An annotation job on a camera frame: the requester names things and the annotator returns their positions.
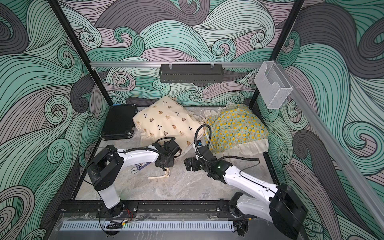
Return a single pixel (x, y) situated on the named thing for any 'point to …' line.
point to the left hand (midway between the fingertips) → (169, 162)
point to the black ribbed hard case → (119, 122)
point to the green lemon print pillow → (235, 129)
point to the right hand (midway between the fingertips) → (189, 161)
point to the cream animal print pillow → (166, 117)
